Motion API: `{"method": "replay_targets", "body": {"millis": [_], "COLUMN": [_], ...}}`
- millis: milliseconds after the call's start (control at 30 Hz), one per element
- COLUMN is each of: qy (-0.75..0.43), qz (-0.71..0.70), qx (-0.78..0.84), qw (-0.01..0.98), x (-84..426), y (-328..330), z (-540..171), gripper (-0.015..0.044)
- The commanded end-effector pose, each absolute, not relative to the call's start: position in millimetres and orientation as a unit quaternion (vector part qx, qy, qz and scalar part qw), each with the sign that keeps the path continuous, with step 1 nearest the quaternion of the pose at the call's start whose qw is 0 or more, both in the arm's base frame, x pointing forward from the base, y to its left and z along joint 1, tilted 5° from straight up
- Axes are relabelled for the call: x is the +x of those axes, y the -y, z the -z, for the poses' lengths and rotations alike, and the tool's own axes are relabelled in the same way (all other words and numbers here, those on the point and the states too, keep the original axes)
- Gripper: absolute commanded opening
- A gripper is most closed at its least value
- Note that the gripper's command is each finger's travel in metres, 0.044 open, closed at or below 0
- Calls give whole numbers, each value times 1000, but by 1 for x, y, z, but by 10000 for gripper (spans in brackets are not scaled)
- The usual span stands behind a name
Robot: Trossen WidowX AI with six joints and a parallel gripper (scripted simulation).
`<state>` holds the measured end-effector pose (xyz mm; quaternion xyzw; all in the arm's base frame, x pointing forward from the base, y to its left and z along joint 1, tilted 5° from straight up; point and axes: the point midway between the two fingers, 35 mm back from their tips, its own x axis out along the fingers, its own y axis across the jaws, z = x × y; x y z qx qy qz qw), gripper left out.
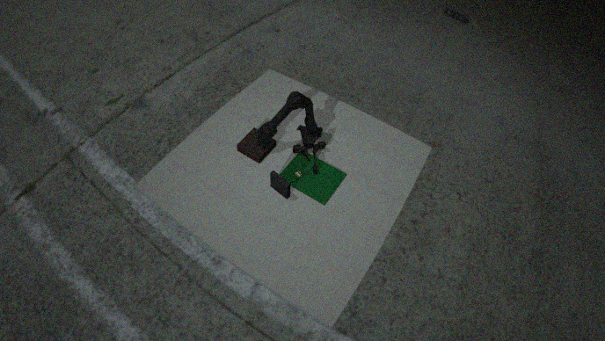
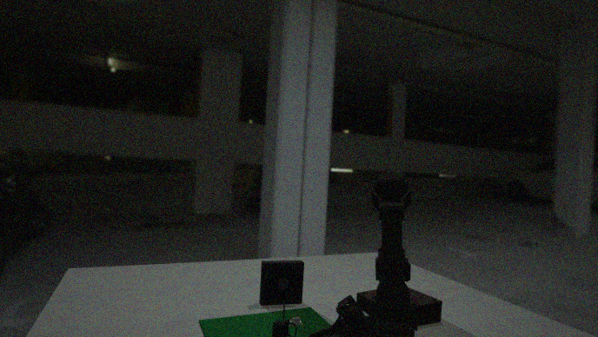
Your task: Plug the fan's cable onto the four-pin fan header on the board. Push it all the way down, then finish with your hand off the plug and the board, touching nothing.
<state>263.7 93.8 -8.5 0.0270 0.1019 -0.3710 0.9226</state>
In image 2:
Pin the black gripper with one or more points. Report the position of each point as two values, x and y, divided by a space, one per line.
339 329

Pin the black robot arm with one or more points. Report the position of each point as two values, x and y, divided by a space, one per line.
397 312

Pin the green circuit board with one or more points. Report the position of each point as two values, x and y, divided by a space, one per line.
307 321

